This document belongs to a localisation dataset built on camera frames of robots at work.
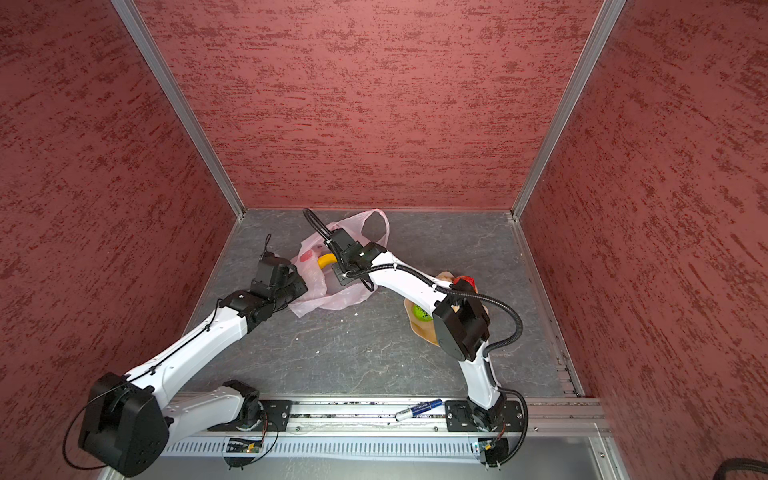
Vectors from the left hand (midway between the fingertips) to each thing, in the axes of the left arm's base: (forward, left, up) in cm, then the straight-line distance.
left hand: (304, 286), depth 85 cm
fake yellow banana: (+9, -5, +1) cm, 11 cm away
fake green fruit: (-6, -34, -5) cm, 35 cm away
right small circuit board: (-38, -51, -12) cm, 64 cm away
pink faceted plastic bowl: (-9, -36, -8) cm, 38 cm away
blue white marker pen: (-30, -30, -11) cm, 44 cm away
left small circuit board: (-38, +10, -14) cm, 42 cm away
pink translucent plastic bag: (0, -6, -1) cm, 6 cm away
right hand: (+4, -12, +1) cm, 13 cm away
